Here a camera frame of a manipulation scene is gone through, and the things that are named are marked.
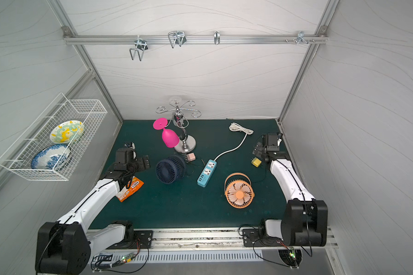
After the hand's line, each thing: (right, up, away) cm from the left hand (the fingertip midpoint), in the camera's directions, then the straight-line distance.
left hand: (138, 159), depth 86 cm
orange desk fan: (+50, -14, -7) cm, 53 cm away
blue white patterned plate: (-22, +4, -23) cm, 32 cm away
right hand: (+67, +5, 0) cm, 67 cm away
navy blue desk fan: (+16, -6, 0) cm, 17 cm away
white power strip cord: (+53, +18, +28) cm, 63 cm away
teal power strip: (+35, -8, +6) cm, 37 cm away
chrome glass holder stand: (+21, +7, +19) cm, 30 cm away
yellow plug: (+63, -3, +12) cm, 65 cm away
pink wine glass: (+15, +11, +4) cm, 19 cm away
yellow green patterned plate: (-23, +14, -16) cm, 31 cm away
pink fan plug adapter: (+26, 0, +13) cm, 28 cm away
